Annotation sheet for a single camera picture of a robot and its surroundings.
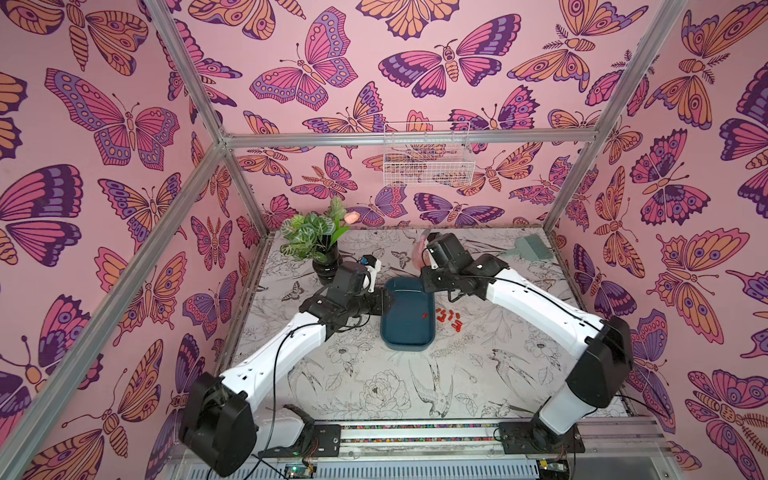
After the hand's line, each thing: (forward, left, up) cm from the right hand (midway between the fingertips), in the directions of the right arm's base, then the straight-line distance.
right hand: (417, 280), depth 81 cm
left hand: (-4, +6, -2) cm, 8 cm away
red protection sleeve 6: (-3, -13, -21) cm, 25 cm away
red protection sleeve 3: (-1, -11, -19) cm, 22 cm away
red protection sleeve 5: (-2, -14, -20) cm, 25 cm away
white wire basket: (+40, -5, +14) cm, 42 cm away
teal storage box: (0, +2, -19) cm, 19 cm away
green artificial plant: (+11, +31, +6) cm, 33 cm away
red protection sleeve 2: (+1, -10, -20) cm, 23 cm away
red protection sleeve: (-1, -9, -19) cm, 21 cm away
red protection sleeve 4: (+1, -14, -20) cm, 25 cm away
